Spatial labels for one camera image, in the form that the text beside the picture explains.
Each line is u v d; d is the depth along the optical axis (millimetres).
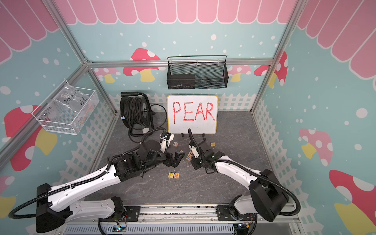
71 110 725
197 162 758
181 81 876
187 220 739
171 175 869
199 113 995
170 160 620
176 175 864
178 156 624
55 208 401
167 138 594
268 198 419
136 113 917
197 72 941
